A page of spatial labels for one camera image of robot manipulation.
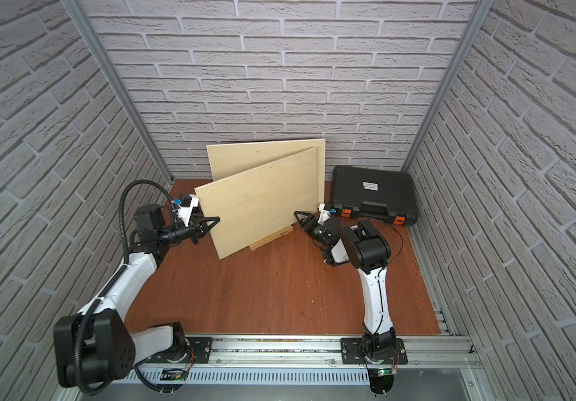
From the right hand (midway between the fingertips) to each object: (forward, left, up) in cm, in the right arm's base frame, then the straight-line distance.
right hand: (299, 214), depth 99 cm
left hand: (-11, +27, +16) cm, 33 cm away
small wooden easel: (-8, +8, -1) cm, 12 cm away
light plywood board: (-6, +16, +15) cm, 23 cm away
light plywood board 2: (+12, +26, +20) cm, 35 cm away
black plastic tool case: (+10, -36, -1) cm, 37 cm away
